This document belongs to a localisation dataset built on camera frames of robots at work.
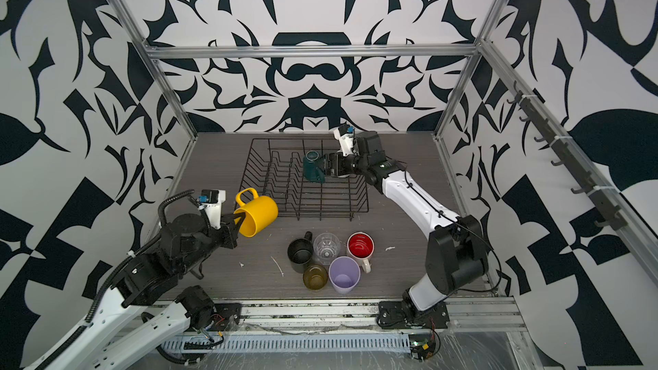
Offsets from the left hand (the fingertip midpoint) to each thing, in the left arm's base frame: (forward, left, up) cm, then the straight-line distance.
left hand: (244, 210), depth 69 cm
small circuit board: (-29, -47, -26) cm, 61 cm away
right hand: (+18, -22, -1) cm, 29 cm away
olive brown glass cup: (-11, -18, -24) cm, 32 cm away
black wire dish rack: (+28, -2, -19) cm, 34 cm away
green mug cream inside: (+25, -16, -16) cm, 34 cm away
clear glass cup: (-2, -22, -24) cm, 33 cm away
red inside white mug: (-2, -33, -24) cm, 41 cm away
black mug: (-3, -13, -23) cm, 27 cm away
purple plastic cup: (-10, -27, -24) cm, 37 cm away
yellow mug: (0, -4, -1) cm, 4 cm away
